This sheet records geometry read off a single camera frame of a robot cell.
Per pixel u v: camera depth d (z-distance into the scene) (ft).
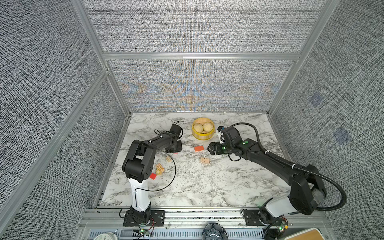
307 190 1.38
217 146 2.41
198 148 3.29
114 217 2.48
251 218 2.40
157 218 2.40
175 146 2.69
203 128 3.39
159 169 2.94
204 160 3.03
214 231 2.26
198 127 3.39
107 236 2.16
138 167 1.70
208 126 3.38
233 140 2.10
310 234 2.14
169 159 3.03
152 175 2.87
